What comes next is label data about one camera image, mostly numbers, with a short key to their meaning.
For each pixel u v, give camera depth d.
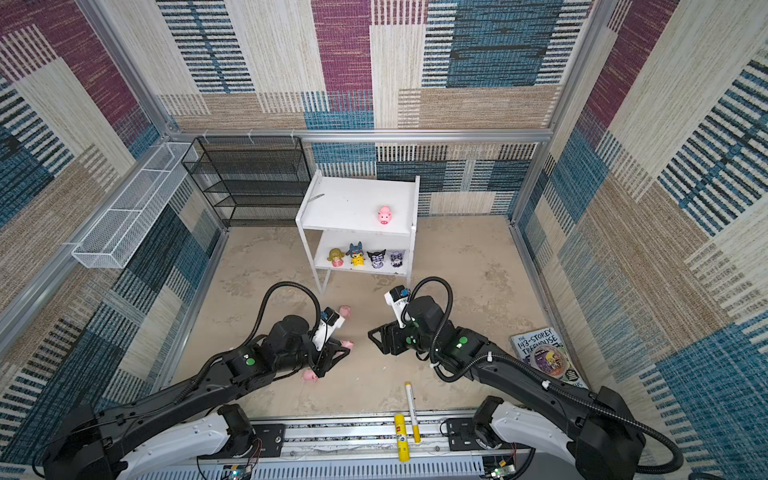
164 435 0.48
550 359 0.83
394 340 0.66
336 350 0.72
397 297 0.69
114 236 0.71
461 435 0.73
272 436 0.74
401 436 0.73
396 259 0.83
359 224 0.74
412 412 0.77
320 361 0.69
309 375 0.81
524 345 0.87
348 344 0.76
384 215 0.73
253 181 1.09
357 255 0.85
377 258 0.83
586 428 0.40
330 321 0.68
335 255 0.85
